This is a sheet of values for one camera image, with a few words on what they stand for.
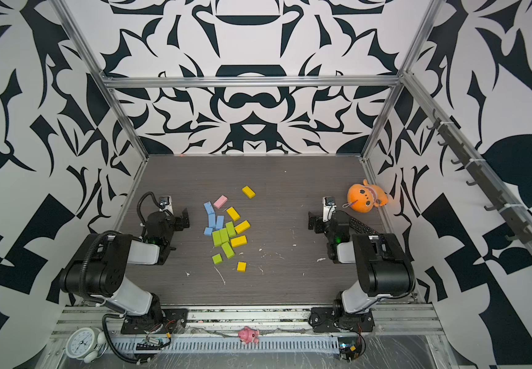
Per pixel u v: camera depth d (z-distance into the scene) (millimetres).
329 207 812
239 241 915
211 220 964
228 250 892
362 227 939
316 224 857
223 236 916
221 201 1019
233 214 989
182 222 871
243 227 953
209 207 994
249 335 701
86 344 673
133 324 673
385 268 459
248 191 1053
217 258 869
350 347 711
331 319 743
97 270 456
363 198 940
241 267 849
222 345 870
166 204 818
